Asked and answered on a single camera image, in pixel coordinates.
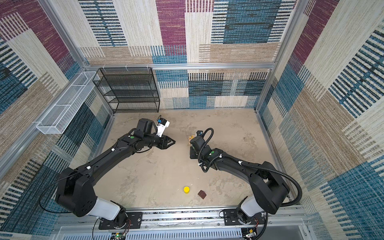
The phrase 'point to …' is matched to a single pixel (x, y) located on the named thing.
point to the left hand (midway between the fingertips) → (173, 139)
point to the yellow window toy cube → (191, 137)
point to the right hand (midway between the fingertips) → (194, 151)
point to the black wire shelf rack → (129, 90)
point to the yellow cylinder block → (186, 189)
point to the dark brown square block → (202, 194)
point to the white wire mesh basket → (58, 118)
